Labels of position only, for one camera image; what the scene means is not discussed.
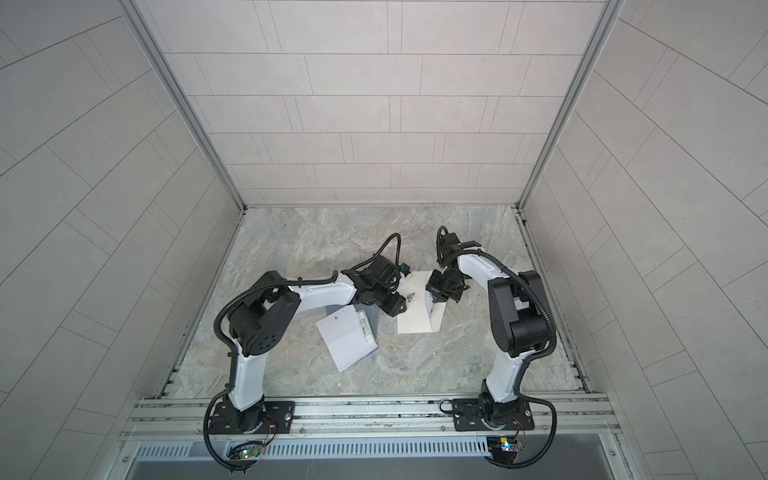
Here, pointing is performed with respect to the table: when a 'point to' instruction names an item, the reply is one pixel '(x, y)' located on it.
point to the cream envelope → (424, 311)
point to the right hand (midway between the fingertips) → (429, 296)
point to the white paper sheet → (344, 338)
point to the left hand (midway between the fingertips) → (409, 301)
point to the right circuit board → (504, 448)
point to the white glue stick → (366, 327)
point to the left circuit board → (245, 450)
